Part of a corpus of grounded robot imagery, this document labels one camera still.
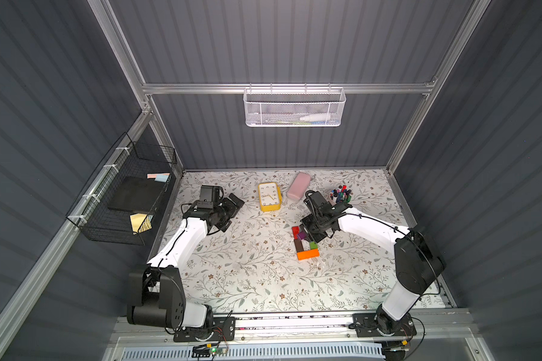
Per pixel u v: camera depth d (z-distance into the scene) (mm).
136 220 693
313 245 939
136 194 753
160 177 818
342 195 936
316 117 905
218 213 725
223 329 734
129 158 790
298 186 1132
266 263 886
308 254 919
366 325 738
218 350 693
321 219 682
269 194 1081
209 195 677
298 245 919
